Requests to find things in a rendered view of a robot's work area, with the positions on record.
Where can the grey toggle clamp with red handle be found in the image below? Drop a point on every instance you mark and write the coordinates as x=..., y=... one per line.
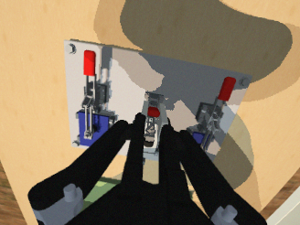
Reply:
x=210, y=115

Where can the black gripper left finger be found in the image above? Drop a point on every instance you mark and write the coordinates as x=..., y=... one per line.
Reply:
x=59, y=198

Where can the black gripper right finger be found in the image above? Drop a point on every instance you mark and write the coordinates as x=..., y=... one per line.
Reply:
x=221, y=203

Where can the dark blue rectangular block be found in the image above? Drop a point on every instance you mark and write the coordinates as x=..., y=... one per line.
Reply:
x=101, y=120
x=198, y=136

